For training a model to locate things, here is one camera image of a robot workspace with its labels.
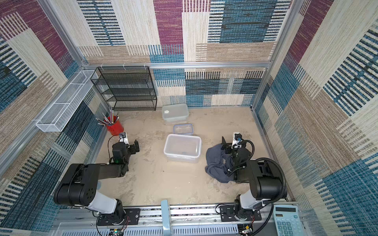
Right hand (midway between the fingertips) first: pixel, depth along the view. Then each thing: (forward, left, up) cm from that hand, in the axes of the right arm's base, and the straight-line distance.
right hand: (232, 138), depth 91 cm
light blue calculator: (-41, -20, -7) cm, 46 cm away
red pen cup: (+11, +76, +1) cm, 77 cm away
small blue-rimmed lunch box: (+14, +28, -9) cm, 33 cm away
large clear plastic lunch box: (-6, +30, 0) cm, 31 cm away
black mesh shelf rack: (+38, +71, +10) cm, 81 cm away
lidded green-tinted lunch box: (+24, +36, -2) cm, 44 cm away
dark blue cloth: (-11, +8, -8) cm, 16 cm away
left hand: (0, +64, -2) cm, 64 cm away
